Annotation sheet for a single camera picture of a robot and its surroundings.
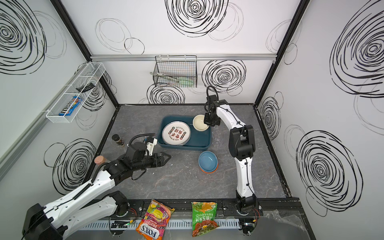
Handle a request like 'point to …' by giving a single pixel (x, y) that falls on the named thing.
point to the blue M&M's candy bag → (67, 110)
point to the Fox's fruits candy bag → (152, 226)
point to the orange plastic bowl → (209, 172)
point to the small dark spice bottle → (116, 138)
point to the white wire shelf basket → (92, 73)
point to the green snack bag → (204, 217)
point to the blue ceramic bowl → (208, 161)
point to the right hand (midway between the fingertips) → (206, 123)
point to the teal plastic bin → (199, 140)
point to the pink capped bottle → (99, 159)
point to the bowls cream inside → (198, 122)
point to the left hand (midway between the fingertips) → (168, 158)
